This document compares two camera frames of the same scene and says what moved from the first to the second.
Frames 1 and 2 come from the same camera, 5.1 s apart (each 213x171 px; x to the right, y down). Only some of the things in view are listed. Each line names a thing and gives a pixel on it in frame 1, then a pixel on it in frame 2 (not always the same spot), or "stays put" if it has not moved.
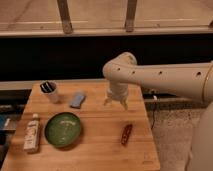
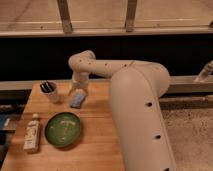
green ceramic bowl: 62,129 stays put
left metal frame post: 65,16 stays put
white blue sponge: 78,99 stays put
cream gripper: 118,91 → 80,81
